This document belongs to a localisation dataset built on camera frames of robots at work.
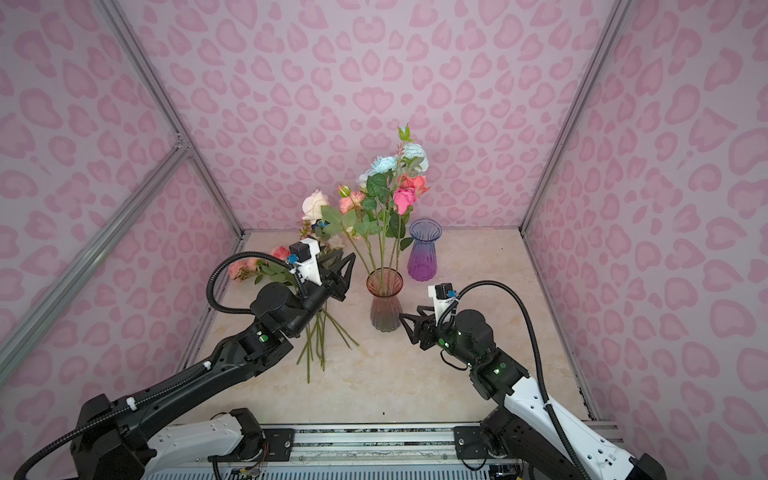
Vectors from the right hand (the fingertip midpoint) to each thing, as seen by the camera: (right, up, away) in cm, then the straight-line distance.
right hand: (408, 313), depth 71 cm
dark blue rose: (-21, +21, 0) cm, 30 cm away
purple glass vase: (+7, +14, +36) cm, 39 cm away
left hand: (-13, +15, -7) cm, 21 cm away
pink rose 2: (-54, +11, +33) cm, 64 cm away
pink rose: (-56, +9, +31) cm, 64 cm away
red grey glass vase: (-6, +6, +13) cm, 15 cm away
